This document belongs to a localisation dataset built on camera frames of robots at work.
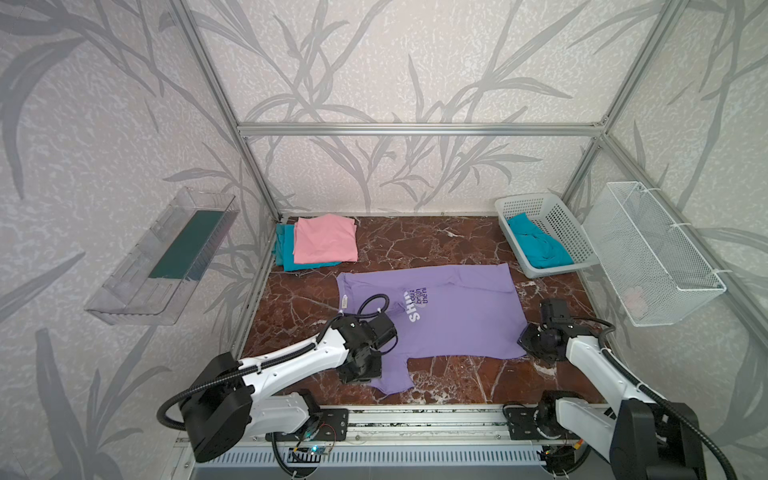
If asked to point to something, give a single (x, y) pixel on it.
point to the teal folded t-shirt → (284, 246)
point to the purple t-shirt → (445, 312)
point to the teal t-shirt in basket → (539, 249)
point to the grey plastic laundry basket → (548, 214)
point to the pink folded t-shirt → (326, 238)
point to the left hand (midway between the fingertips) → (376, 370)
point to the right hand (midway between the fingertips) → (522, 332)
